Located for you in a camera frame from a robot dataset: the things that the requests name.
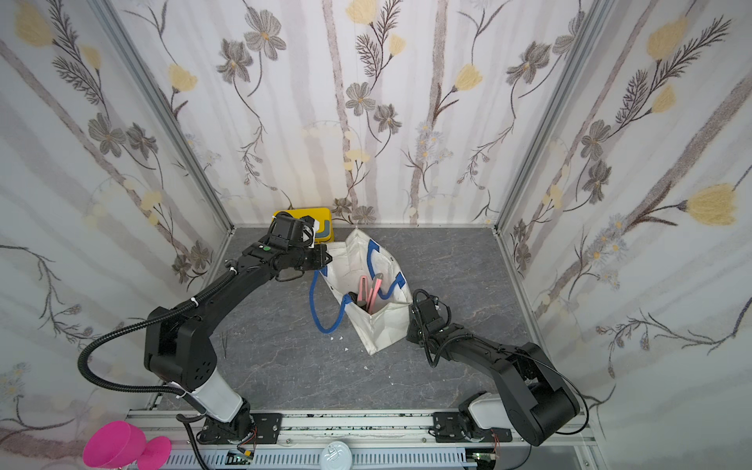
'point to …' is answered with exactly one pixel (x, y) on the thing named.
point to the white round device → (336, 455)
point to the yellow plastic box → (322, 216)
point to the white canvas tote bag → (359, 255)
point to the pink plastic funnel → (117, 445)
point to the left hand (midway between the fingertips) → (336, 254)
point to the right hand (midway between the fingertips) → (414, 327)
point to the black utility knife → (354, 297)
